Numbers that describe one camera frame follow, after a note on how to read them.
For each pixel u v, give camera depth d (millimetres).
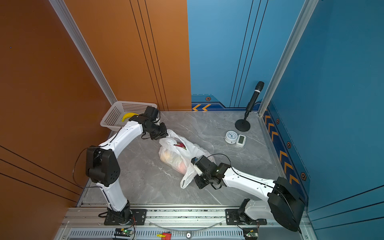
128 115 1157
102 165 489
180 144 913
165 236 671
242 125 1094
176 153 854
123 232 706
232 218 725
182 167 828
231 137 999
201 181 707
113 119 1104
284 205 401
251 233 698
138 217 740
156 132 773
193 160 747
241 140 996
